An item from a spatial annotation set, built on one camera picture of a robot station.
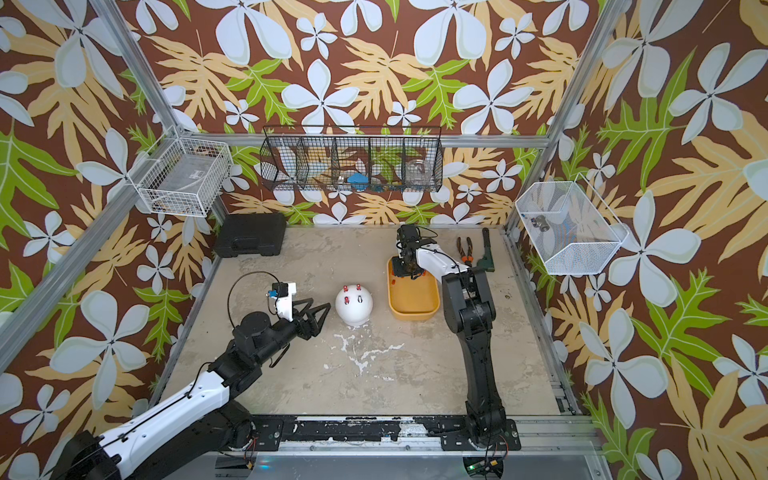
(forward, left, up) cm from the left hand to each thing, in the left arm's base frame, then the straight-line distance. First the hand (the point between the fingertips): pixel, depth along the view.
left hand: (322, 300), depth 77 cm
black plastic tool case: (+42, +34, -21) cm, 58 cm away
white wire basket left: (+32, +41, +15) cm, 54 cm away
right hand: (+24, -22, -18) cm, 37 cm away
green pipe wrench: (+28, -54, -19) cm, 64 cm away
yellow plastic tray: (+11, -27, -17) cm, 33 cm away
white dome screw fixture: (+4, -7, -9) cm, 12 cm away
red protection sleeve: (+5, -5, -8) cm, 11 cm away
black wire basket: (+46, -5, +12) cm, 48 cm away
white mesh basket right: (+20, -70, +7) cm, 73 cm away
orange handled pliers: (+30, -47, -20) cm, 60 cm away
